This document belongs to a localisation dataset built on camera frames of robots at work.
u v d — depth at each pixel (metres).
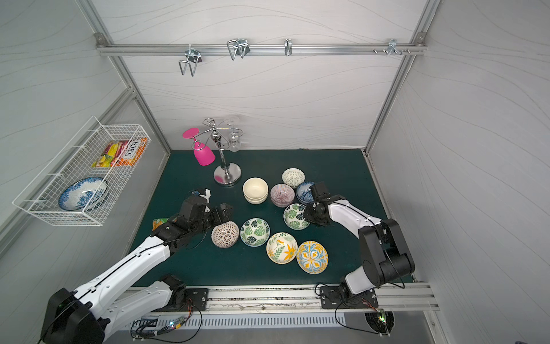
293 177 1.07
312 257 0.82
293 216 0.93
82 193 0.63
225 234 0.88
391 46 0.77
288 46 0.76
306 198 0.98
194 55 0.78
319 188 0.73
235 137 1.02
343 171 1.15
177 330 0.68
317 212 0.70
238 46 0.76
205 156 0.96
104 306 0.42
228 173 1.08
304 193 0.99
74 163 0.65
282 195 0.98
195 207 0.60
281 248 0.84
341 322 0.70
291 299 0.75
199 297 0.73
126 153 0.73
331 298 0.73
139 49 0.78
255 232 0.89
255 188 0.98
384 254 0.44
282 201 0.96
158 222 0.90
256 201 0.94
